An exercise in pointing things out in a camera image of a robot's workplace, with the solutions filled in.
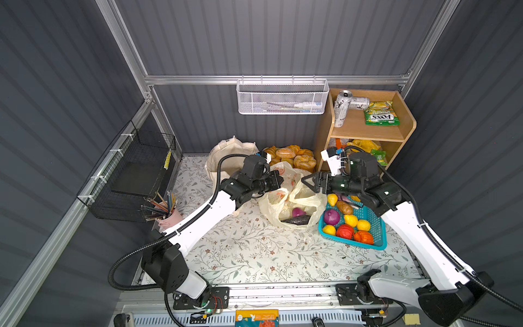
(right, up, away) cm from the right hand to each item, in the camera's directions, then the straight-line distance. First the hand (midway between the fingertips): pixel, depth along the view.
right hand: (310, 180), depth 68 cm
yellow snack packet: (+33, +16, +30) cm, 47 cm away
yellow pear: (+17, -10, +28) cm, 34 cm away
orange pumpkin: (+25, -24, +14) cm, 37 cm away
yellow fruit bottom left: (+12, -22, +17) cm, 30 cm away
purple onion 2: (+14, -17, +21) cm, 31 cm away
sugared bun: (-4, +14, +44) cm, 46 cm away
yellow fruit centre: (+27, -20, +18) cm, 38 cm away
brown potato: (+21, -14, +22) cm, 34 cm away
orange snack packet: (+21, +17, +31) cm, 41 cm away
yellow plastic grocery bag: (-2, -13, +27) cm, 30 cm away
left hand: (-8, 0, +8) cm, 11 cm away
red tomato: (+17, -22, +14) cm, 31 cm away
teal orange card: (-18, -48, +1) cm, 51 cm away
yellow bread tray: (-12, +16, +51) cm, 55 cm away
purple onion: (-1, -15, +21) cm, 26 cm away
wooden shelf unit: (+36, +17, +15) cm, 43 cm away
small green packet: (+38, +10, +26) cm, 47 cm away
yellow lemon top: (+23, -19, +21) cm, 36 cm away
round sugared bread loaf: (+5, +8, +37) cm, 38 cm away
